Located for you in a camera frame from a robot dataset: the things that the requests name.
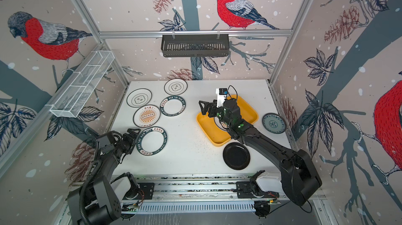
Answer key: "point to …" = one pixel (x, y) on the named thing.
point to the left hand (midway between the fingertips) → (140, 131)
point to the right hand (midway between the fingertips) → (207, 99)
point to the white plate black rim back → (176, 86)
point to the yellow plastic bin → (216, 136)
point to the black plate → (236, 156)
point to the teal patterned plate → (274, 123)
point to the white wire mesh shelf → (71, 102)
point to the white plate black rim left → (139, 97)
